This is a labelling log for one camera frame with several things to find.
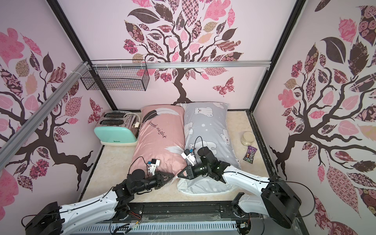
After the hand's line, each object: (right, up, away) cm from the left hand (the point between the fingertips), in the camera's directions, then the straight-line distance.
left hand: (174, 180), depth 74 cm
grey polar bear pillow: (+19, +29, +16) cm, 38 cm away
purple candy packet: (+47, +8, +18) cm, 51 cm away
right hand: (+2, +3, -2) cm, 4 cm away
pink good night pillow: (-10, +22, +14) cm, 27 cm away
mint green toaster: (-38, +26, +16) cm, 49 cm away
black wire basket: (-40, +62, +21) cm, 77 cm away
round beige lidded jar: (+47, +19, +22) cm, 55 cm away
